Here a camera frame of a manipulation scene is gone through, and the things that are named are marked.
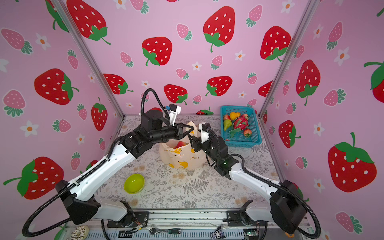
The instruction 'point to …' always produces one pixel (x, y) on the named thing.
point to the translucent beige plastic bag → (179, 153)
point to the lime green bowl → (134, 183)
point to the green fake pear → (227, 123)
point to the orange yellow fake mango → (234, 115)
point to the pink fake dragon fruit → (240, 123)
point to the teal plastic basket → (239, 139)
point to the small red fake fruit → (227, 117)
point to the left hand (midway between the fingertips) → (194, 127)
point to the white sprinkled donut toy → (80, 233)
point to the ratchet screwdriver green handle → (174, 231)
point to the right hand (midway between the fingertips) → (192, 131)
